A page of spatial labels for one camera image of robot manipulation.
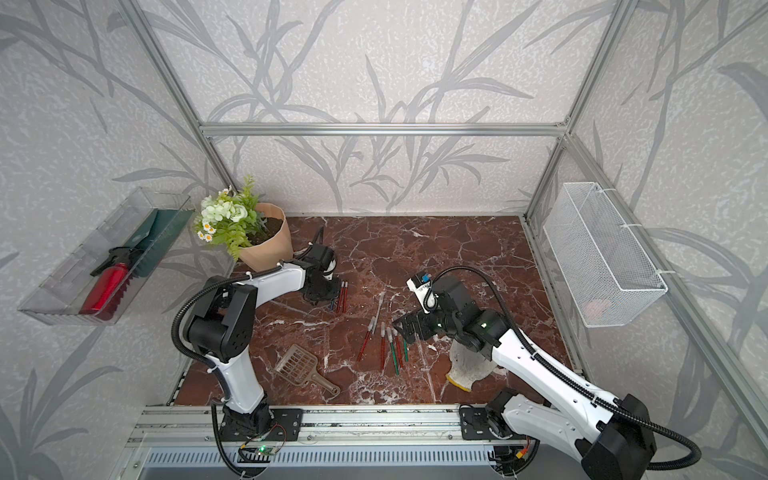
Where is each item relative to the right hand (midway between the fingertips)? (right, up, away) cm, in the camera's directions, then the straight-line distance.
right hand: (406, 315), depth 75 cm
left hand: (-23, +2, +22) cm, 32 cm away
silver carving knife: (-8, 0, +22) cm, 23 cm away
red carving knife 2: (-7, -12, +12) cm, 18 cm away
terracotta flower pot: (-41, +18, +16) cm, 48 cm away
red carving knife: (-12, -11, +13) cm, 21 cm away
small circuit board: (-34, -31, -5) cm, 46 cm away
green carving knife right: (0, -13, +11) cm, 17 cm away
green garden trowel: (-61, +19, -5) cm, 64 cm away
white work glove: (+17, -16, +7) cm, 24 cm away
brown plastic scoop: (-31, -16, +7) cm, 35 cm away
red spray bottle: (-60, +10, -17) cm, 63 cm away
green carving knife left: (-4, -12, +11) cm, 17 cm away
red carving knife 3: (-2, -13, +11) cm, 17 cm away
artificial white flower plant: (-47, +25, +3) cm, 54 cm away
